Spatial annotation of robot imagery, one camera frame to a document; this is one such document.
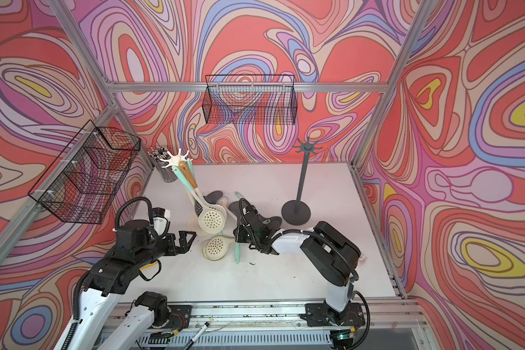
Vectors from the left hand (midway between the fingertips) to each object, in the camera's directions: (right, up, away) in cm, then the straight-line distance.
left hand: (187, 235), depth 72 cm
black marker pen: (+2, -33, -4) cm, 33 cm away
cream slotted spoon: (+7, +9, +27) cm, 29 cm away
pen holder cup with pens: (-24, +22, +36) cm, 49 cm away
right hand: (+14, -5, +18) cm, 24 cm away
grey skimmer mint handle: (-1, +9, +12) cm, 15 cm away
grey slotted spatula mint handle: (+1, +11, +29) cm, 31 cm away
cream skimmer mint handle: (+5, +3, +10) cm, 12 cm away
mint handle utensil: (+29, 0, +23) cm, 37 cm away
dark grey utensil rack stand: (+41, +4, +29) cm, 51 cm away
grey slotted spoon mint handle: (+12, +7, +25) cm, 29 cm away
